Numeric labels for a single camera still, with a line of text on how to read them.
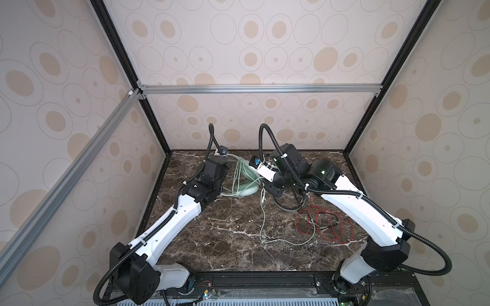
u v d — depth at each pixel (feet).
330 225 2.94
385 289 2.42
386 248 1.38
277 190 1.94
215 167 1.82
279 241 2.80
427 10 2.25
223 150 2.13
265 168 1.83
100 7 2.19
